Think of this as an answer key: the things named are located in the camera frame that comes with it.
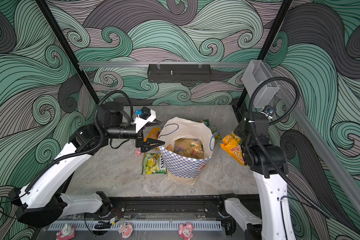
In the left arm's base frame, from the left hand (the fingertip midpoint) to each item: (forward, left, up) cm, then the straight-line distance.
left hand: (162, 131), depth 56 cm
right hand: (+5, -35, -1) cm, 36 cm away
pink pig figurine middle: (-29, +16, -37) cm, 50 cm away
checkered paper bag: (-6, -8, -22) cm, 24 cm away
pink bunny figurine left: (-30, +39, -31) cm, 58 cm away
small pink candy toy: (+10, +19, -39) cm, 44 cm away
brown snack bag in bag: (+12, -14, -34) cm, 39 cm away
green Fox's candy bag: (+3, +8, -38) cm, 39 cm away
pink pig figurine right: (-29, -11, -36) cm, 47 cm away
